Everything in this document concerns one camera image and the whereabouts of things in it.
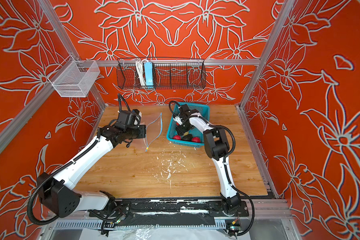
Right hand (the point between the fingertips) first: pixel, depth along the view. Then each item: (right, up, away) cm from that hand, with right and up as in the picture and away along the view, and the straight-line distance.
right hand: (181, 128), depth 103 cm
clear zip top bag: (-17, 0, -17) cm, 24 cm away
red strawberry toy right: (+10, -7, -9) cm, 15 cm away
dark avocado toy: (+4, -6, -7) cm, 10 cm away
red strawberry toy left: (-3, -5, -8) cm, 10 cm away
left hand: (-20, +1, -23) cm, 31 cm away
